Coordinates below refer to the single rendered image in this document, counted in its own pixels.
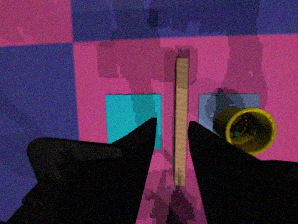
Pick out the tan flat bar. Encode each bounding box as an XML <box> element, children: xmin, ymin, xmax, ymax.
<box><xmin>173</xmin><ymin>57</ymin><xmax>189</xmax><ymax>186</ymax></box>

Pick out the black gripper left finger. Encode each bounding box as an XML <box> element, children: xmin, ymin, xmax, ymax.
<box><xmin>27</xmin><ymin>117</ymin><xmax>157</xmax><ymax>224</ymax></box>

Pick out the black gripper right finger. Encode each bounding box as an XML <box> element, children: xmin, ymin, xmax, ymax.
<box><xmin>188</xmin><ymin>121</ymin><xmax>298</xmax><ymax>224</ymax></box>

